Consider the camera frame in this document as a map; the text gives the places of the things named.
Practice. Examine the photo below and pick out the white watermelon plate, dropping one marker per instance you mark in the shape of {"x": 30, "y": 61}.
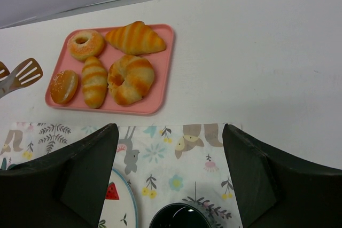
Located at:
{"x": 119, "y": 208}

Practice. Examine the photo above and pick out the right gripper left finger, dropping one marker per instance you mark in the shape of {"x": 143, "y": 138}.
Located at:
{"x": 65, "y": 188}

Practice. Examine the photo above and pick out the small striped croissant roll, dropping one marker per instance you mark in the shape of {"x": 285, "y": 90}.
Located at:
{"x": 94, "y": 82}

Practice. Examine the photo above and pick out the metal tongs wooden tips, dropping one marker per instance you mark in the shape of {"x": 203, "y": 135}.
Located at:
{"x": 24, "y": 75}

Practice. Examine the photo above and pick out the sesame bun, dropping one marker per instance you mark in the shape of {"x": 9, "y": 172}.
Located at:
{"x": 63, "y": 86}

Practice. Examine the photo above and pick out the curled ring croissant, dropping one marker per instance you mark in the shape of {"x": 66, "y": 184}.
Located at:
{"x": 129, "y": 79}

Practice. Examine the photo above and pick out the patterned floral placemat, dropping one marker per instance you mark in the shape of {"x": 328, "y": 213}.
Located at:
{"x": 182, "y": 163}

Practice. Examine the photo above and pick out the sugared ring donut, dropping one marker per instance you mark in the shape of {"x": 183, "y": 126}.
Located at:
{"x": 85, "y": 43}

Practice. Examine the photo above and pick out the dark green mug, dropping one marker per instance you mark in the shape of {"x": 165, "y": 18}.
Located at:
{"x": 180, "y": 215}

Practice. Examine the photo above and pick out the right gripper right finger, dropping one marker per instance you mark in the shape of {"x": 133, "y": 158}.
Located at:
{"x": 274, "y": 188}

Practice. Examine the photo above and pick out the large striped croissant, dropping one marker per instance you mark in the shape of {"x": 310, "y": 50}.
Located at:
{"x": 135, "y": 39}

